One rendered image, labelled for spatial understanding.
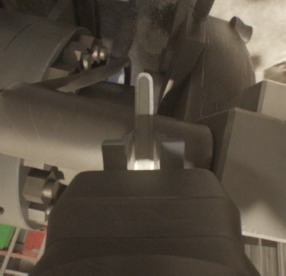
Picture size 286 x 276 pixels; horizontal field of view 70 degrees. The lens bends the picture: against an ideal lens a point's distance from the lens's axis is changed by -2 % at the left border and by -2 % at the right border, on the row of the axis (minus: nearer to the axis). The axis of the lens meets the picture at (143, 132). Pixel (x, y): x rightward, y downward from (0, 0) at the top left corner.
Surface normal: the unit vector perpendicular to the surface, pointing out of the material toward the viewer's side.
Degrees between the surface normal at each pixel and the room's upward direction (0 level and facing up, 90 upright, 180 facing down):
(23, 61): 87
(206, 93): 83
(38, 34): 104
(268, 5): 0
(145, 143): 49
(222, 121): 90
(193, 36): 95
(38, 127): 63
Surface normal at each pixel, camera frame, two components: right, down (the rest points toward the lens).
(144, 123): -0.01, 0.26
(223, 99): 0.12, -0.25
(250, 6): -0.18, 0.88
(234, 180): 0.07, -0.04
